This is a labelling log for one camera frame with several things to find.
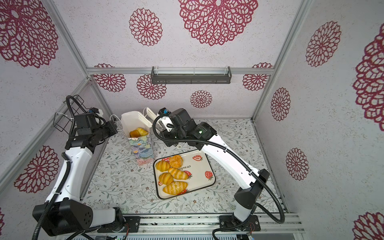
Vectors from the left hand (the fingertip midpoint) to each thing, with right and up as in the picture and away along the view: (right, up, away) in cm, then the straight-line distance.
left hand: (117, 128), depth 78 cm
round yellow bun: (+22, -22, +12) cm, 34 cm away
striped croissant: (+8, -2, +16) cm, 18 cm away
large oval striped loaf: (+30, -33, +3) cm, 45 cm away
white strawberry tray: (+42, -23, +17) cm, 51 cm away
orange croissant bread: (+30, -20, +14) cm, 39 cm away
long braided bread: (+2, -3, +19) cm, 20 cm away
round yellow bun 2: (+25, -29, +7) cm, 38 cm away
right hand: (+26, -2, -11) cm, 28 cm away
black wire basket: (-29, +3, +1) cm, 30 cm away
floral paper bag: (+12, -11, +4) cm, 16 cm away
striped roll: (+32, -27, +9) cm, 42 cm away
